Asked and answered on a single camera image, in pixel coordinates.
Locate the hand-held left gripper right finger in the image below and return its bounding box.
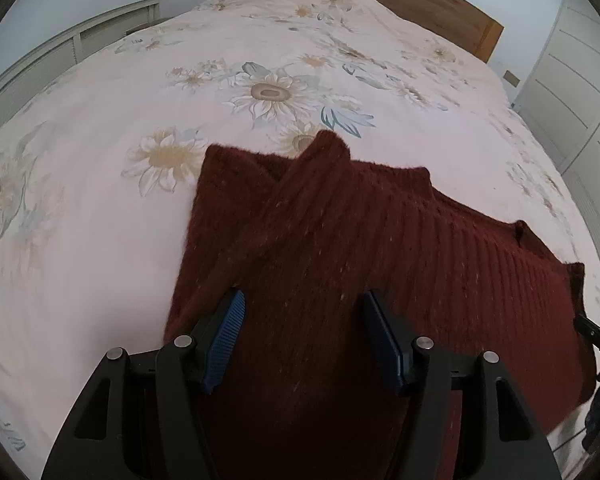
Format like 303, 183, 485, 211
363, 290, 564, 480

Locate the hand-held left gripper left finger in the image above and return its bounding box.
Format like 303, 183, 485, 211
40, 288, 246, 480

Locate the dark red knitted sweater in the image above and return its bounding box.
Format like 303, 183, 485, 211
162, 129, 597, 480

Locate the floral pink duvet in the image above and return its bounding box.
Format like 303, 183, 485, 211
0, 0, 600, 480

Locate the white low slatted cabinet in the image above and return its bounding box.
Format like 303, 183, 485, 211
0, 0, 164, 128

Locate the wooden headboard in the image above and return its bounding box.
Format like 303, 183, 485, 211
214, 0, 505, 64

